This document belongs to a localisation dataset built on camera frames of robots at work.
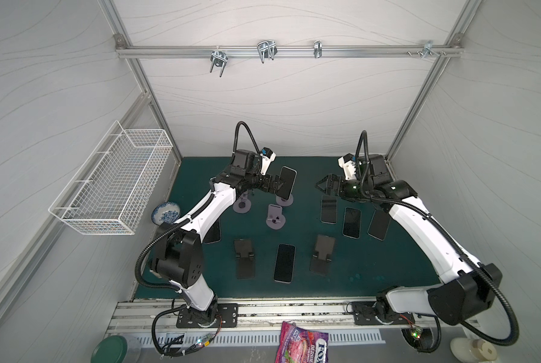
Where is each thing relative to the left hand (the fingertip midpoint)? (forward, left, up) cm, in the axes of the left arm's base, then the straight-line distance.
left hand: (273, 177), depth 84 cm
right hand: (-7, -18, +4) cm, 20 cm away
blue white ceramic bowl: (-5, +46, -18) cm, 50 cm away
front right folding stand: (-25, -18, -19) cm, 36 cm away
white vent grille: (-48, +9, -22) cm, 54 cm away
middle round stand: (-8, -1, -17) cm, 19 cm away
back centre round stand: (+4, -5, -22) cm, 22 cm away
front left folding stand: (-24, +10, -18) cm, 32 cm away
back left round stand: (+1, +14, -21) cm, 25 cm away
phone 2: (-7, -34, -21) cm, 40 cm away
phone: (-25, -5, -21) cm, 33 cm away
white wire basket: (-14, +50, +10) cm, 53 cm away
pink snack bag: (-50, -9, -19) cm, 54 cm away
